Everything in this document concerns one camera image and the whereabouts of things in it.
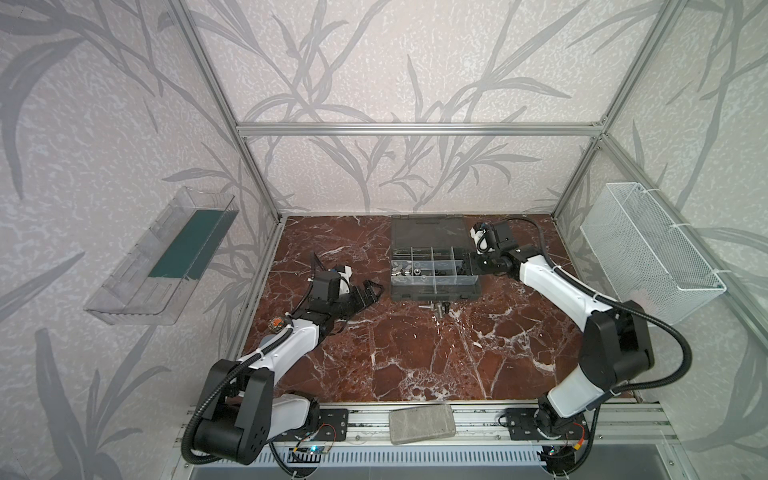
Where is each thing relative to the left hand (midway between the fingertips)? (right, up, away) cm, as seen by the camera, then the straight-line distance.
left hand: (378, 285), depth 86 cm
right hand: (+28, +9, +5) cm, 30 cm away
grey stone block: (+11, -31, -15) cm, 36 cm away
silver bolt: (+16, -8, +8) cm, 19 cm away
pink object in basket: (+66, -1, -14) cm, 67 cm away
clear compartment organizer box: (+17, +6, +18) cm, 26 cm away
